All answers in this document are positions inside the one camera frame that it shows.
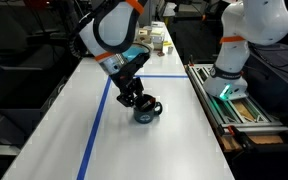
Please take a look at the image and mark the wooden base board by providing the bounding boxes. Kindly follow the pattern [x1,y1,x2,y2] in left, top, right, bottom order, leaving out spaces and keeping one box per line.
[222,132,288,153]

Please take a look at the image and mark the black fabric bag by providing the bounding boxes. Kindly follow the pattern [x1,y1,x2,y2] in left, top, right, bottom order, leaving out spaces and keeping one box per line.
[243,42,288,118]

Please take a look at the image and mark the black office chair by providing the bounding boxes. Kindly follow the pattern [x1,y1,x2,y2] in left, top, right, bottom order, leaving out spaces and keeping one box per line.
[0,13,69,108]

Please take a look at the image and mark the black cable on bag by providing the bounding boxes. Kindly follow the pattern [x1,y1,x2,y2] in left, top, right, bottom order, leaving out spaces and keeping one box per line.
[248,43,288,72]

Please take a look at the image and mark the black bar clamp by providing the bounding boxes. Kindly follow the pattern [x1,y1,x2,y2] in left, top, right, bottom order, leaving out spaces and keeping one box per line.
[227,124,288,154]

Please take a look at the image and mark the dark blue mug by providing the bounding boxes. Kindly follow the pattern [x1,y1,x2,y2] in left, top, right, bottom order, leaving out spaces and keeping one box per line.
[132,94,163,125]

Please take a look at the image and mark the aluminium rail base frame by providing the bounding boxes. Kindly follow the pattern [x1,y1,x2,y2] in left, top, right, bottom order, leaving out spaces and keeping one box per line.
[184,63,288,138]

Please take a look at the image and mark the red Expo marker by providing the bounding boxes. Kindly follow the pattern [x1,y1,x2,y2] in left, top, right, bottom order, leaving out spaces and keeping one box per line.
[140,99,156,111]

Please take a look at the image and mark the wooden shape sorter box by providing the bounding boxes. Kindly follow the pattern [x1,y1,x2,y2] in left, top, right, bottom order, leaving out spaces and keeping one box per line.
[135,28,152,45]

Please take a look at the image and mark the long blue tape strip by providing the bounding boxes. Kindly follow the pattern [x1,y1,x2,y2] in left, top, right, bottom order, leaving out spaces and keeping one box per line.
[76,75,113,180]

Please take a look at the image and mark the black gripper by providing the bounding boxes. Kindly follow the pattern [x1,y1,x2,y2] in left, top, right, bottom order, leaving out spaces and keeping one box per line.
[112,54,151,109]

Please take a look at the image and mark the stack of white boxes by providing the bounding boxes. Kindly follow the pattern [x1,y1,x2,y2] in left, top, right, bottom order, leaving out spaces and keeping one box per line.
[149,21,166,51]

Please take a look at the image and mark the short blue tape strip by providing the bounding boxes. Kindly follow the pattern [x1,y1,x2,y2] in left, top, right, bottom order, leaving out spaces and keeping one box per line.
[135,74,189,80]

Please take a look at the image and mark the white cup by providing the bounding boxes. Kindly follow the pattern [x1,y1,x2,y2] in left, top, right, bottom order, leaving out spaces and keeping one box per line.
[146,42,155,56]

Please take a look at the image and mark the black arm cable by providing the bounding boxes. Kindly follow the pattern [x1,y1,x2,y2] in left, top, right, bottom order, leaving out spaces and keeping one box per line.
[70,11,97,60]

